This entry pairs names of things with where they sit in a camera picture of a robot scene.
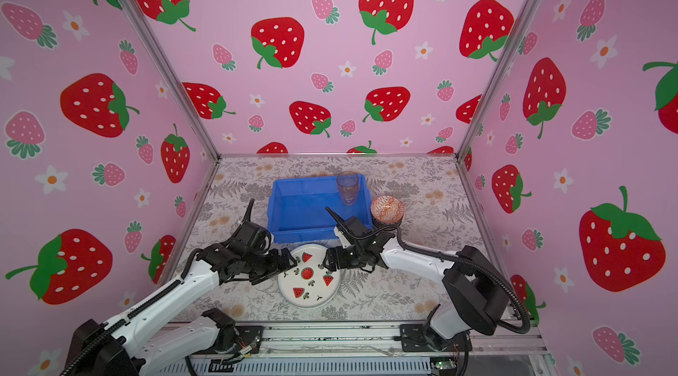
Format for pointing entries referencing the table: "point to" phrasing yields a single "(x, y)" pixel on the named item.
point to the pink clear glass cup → (348, 183)
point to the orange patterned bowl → (387, 209)
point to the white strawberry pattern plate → (308, 284)
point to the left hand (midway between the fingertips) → (288, 267)
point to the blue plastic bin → (297, 214)
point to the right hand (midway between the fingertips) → (330, 263)
